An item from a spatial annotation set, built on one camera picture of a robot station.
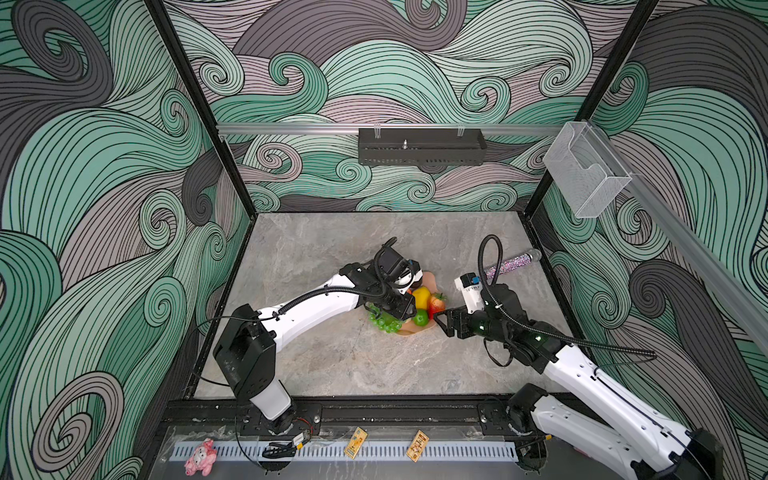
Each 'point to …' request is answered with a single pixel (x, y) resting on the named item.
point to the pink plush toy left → (202, 458)
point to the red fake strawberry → (437, 304)
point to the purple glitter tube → (532, 256)
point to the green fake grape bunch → (384, 321)
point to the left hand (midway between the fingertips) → (413, 309)
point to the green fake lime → (421, 318)
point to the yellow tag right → (417, 446)
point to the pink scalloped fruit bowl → (429, 281)
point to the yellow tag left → (355, 442)
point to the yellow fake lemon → (422, 297)
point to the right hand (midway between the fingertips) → (444, 314)
